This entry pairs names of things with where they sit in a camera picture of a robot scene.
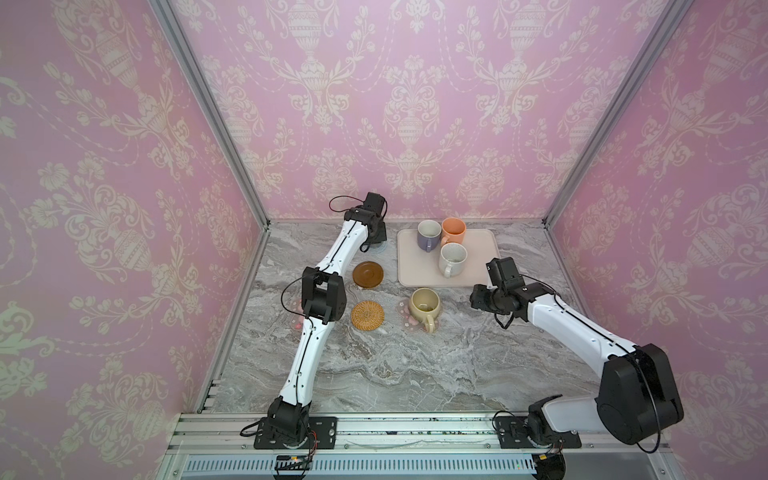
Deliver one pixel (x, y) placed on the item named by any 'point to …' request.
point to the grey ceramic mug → (381, 234)
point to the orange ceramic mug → (453, 231)
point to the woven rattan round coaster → (367, 315)
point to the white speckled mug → (453, 258)
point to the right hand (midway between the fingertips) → (478, 297)
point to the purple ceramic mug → (429, 234)
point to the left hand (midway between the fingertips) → (377, 236)
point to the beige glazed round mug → (424, 304)
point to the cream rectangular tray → (418, 268)
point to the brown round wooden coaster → (368, 274)
